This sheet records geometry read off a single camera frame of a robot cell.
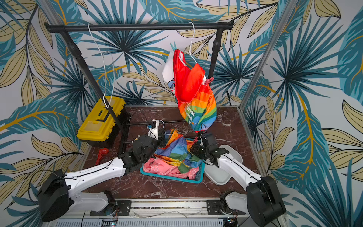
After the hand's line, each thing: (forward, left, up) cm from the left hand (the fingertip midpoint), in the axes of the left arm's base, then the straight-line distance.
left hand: (165, 130), depth 75 cm
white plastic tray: (-15, -30, -23) cm, 41 cm away
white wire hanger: (+45, +41, +3) cm, 61 cm away
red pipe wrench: (-2, +43, -24) cm, 49 cm away
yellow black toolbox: (+5, +40, -7) cm, 41 cm away
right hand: (-2, -14, -15) cm, 21 cm away
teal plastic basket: (-21, -17, -15) cm, 31 cm away
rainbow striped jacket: (-10, -7, -5) cm, 13 cm away
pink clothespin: (-1, -17, -8) cm, 19 cm away
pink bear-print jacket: (-16, +7, -8) cm, 19 cm away
